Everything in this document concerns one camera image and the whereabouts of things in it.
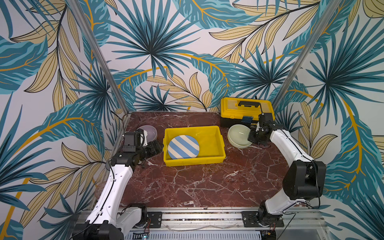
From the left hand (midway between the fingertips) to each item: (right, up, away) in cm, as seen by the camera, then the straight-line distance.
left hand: (158, 147), depth 78 cm
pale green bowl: (+46, +6, +14) cm, 48 cm away
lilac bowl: (-11, +7, +28) cm, 31 cm away
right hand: (+52, +4, +13) cm, 54 cm away
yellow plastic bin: (+31, +1, +26) cm, 40 cm away
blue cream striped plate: (+12, -2, +18) cm, 21 cm away
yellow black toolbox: (+47, +22, +25) cm, 58 cm away
